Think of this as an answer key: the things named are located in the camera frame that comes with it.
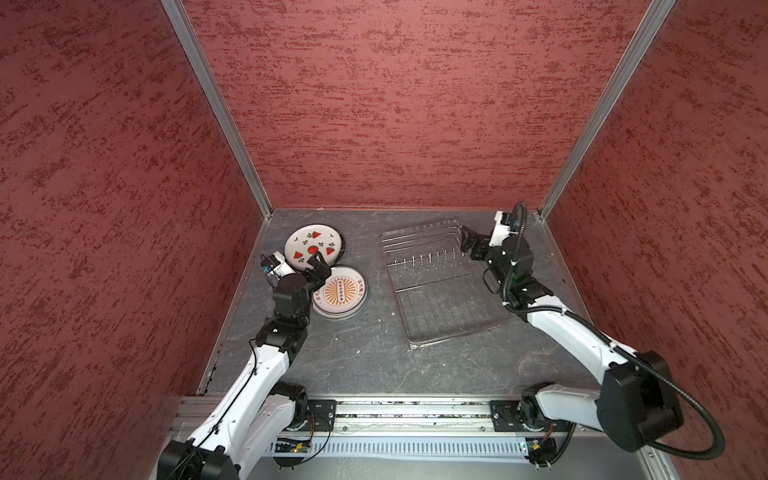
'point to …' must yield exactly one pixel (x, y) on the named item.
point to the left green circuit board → (291, 447)
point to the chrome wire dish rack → (441, 291)
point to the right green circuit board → (541, 450)
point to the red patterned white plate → (344, 293)
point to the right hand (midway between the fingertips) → (470, 234)
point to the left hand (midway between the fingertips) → (313, 266)
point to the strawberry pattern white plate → (303, 243)
